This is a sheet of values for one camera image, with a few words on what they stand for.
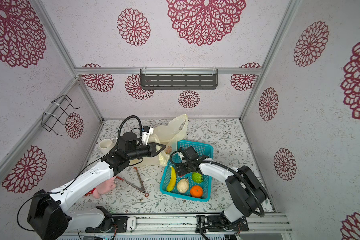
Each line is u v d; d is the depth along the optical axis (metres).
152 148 0.65
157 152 0.70
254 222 0.76
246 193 0.44
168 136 0.95
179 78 0.94
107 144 1.02
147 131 0.68
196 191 0.80
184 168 0.80
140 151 0.65
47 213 0.39
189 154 0.70
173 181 0.86
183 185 0.81
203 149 0.95
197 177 0.83
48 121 0.72
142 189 0.83
